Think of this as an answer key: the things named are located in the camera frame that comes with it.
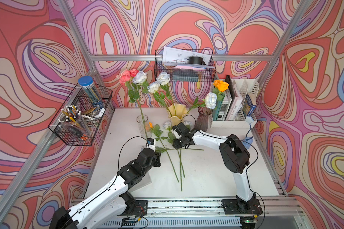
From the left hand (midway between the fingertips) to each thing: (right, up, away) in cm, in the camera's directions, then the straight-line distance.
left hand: (160, 152), depth 79 cm
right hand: (+10, 0, +17) cm, 20 cm away
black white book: (+45, +41, +15) cm, 62 cm away
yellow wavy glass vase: (+9, +24, +17) cm, 31 cm away
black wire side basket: (-35, +21, -5) cm, 41 cm away
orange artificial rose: (-6, +12, +26) cm, 29 cm away
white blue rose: (-3, -2, +16) cm, 17 cm away
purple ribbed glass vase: (+28, +19, +15) cm, 37 cm away
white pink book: (+49, +30, +12) cm, 59 cm away
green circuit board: (-16, -34, -7) cm, 38 cm away
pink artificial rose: (-15, +34, +1) cm, 37 cm away
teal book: (+35, +25, +14) cm, 45 cm away
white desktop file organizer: (+59, +43, +23) cm, 77 cm away
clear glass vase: (-12, +13, +16) cm, 25 cm away
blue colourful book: (+61, +30, +20) cm, 71 cm away
